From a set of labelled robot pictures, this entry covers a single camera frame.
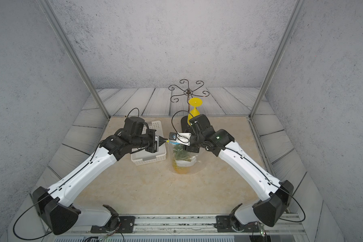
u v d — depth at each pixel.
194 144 0.63
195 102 0.84
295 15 0.73
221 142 0.48
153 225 0.74
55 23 0.74
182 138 0.60
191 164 0.79
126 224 0.73
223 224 0.72
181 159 0.76
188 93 0.91
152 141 0.64
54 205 0.38
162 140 0.68
